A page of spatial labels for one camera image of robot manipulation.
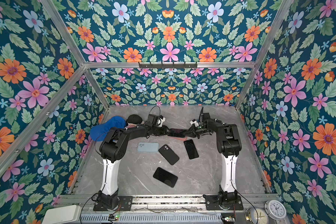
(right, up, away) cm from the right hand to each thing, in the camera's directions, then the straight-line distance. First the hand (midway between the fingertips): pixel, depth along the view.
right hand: (185, 133), depth 98 cm
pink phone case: (-5, -4, +1) cm, 7 cm away
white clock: (+44, -35, -29) cm, 63 cm away
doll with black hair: (-38, +9, +3) cm, 40 cm away
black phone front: (-13, -25, -15) cm, 31 cm away
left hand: (-9, +4, +1) cm, 10 cm away
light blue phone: (-26, -9, -1) cm, 28 cm away
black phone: (-6, +1, -2) cm, 6 cm away
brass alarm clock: (+30, -36, -32) cm, 57 cm away
